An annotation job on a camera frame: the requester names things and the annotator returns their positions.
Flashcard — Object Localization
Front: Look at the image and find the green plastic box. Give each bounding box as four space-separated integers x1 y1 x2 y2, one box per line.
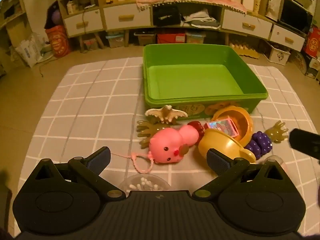
142 44 269 120

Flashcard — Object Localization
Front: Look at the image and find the grey checked mat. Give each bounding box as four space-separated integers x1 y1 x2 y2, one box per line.
17 56 320 235

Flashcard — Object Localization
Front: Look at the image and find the pink pig toy with string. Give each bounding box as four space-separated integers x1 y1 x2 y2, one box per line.
111 120 206 174

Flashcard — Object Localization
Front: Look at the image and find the brown rubber hand toy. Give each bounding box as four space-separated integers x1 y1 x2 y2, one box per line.
265 120 289 143
136 120 165 149

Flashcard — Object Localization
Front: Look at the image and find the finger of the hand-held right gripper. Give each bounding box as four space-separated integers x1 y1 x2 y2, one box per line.
289 128 320 160

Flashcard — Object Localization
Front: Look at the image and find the orange plastic bowl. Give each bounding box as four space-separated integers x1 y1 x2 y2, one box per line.
211 106 254 147

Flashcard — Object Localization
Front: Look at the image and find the purple grape toy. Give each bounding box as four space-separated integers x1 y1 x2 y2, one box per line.
244 131 273 160

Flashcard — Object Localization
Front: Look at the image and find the white cutout crate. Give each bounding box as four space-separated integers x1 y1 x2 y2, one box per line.
262 41 292 65

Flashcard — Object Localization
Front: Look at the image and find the white bird figurine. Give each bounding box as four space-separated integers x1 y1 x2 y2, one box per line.
145 106 188 125

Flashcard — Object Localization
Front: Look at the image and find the purple ball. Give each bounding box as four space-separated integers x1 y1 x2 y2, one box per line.
51 9 63 25

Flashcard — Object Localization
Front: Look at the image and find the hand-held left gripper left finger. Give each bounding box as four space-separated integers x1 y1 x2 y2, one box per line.
34 147 126 202

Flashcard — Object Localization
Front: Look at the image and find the black microwave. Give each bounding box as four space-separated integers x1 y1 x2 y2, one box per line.
279 0 314 34

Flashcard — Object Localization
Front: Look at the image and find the red printed box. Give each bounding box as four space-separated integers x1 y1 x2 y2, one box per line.
301 26 320 62

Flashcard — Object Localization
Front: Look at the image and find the white sack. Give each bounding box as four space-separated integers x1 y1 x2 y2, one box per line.
15 32 47 68

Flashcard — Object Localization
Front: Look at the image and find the wooden side shelf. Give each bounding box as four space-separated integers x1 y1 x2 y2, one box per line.
0 0 28 63

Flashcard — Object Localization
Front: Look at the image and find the shiny card box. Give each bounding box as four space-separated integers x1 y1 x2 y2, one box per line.
203 119 239 138

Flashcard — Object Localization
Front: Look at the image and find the printed cardboard box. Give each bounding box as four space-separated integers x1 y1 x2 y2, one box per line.
291 52 320 80

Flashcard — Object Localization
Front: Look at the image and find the clear cotton swab container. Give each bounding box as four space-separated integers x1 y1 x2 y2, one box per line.
117 174 172 197

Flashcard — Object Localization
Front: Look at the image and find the clear storage box blue lid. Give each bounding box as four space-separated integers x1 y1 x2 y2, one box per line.
106 34 125 48

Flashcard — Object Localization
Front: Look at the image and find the white cabinet drawer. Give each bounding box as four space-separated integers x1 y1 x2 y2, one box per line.
64 9 103 37
270 25 306 52
103 3 152 30
222 9 273 39

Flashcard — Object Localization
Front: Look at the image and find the egg tray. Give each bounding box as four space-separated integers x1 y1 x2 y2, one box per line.
229 40 260 59

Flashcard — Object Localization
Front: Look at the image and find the red printed bag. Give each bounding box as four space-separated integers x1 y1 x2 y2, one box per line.
45 25 70 58

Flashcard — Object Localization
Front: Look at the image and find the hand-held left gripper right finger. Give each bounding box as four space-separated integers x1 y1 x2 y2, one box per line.
192 149 284 202

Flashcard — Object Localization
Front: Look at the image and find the black bag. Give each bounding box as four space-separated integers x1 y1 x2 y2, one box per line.
152 5 182 27

